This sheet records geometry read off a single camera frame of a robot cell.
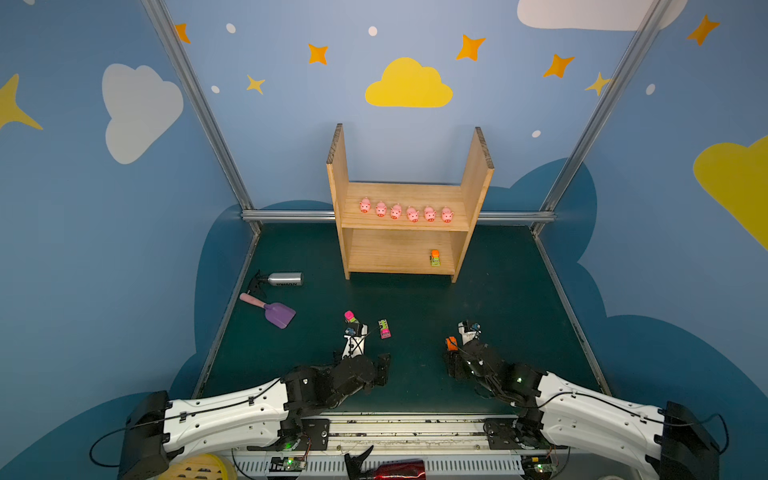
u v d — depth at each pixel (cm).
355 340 64
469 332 74
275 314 95
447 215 84
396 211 84
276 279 101
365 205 86
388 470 68
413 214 84
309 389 55
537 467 71
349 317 93
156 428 46
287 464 70
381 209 86
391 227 84
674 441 42
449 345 88
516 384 59
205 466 68
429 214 84
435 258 101
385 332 91
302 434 66
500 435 75
